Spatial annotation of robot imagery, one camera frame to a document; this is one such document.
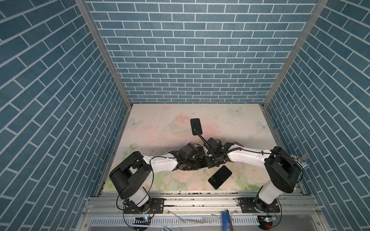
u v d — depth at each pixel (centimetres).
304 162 69
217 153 68
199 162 81
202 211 73
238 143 99
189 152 69
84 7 70
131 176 44
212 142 72
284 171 46
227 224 68
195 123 109
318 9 72
